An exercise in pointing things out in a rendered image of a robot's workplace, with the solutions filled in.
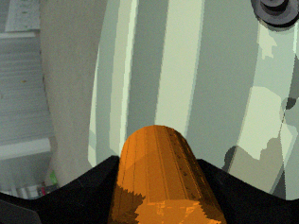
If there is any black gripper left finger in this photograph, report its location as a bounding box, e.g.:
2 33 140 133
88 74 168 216
0 155 119 224

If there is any orange cylinder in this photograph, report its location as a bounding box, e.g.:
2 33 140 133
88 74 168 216
107 126 227 224

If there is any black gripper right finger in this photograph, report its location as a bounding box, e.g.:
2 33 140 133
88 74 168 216
197 158 299 224

